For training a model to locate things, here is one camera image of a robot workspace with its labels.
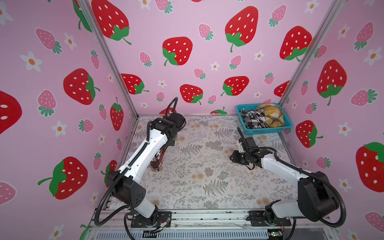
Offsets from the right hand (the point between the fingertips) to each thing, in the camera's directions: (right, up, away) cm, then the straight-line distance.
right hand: (230, 157), depth 89 cm
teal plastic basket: (+44, +21, +15) cm, 51 cm away
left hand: (-38, +11, -11) cm, 41 cm away
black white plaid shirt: (+21, +24, +18) cm, 36 cm away
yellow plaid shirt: (+36, +27, +19) cm, 49 cm away
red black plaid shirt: (-40, +1, -17) cm, 44 cm away
